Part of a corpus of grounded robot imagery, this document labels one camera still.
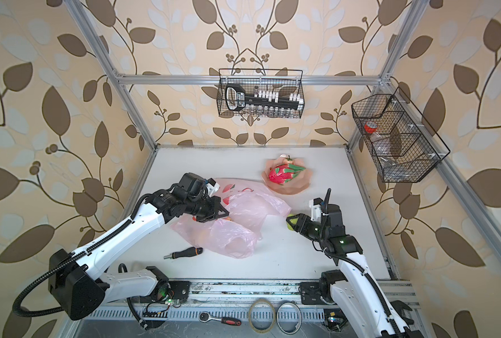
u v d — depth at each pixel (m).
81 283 0.38
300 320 0.71
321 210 0.72
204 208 0.65
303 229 0.69
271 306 0.69
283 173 0.98
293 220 0.76
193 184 0.61
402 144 0.75
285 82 0.91
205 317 0.69
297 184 1.03
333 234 0.61
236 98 0.85
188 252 0.82
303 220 0.71
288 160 1.05
